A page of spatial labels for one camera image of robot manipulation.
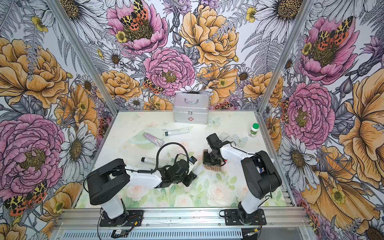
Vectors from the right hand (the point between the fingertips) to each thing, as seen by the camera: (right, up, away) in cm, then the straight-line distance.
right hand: (205, 165), depth 90 cm
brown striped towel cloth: (+3, -1, -1) cm, 3 cm away
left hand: (-8, -7, -2) cm, 11 cm away
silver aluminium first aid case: (-9, +37, +21) cm, 43 cm away
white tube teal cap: (-19, +20, +16) cm, 31 cm away
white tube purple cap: (+14, +16, +17) cm, 27 cm away
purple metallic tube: (-35, +13, +15) cm, 40 cm away
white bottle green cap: (+32, +20, +11) cm, 40 cm away
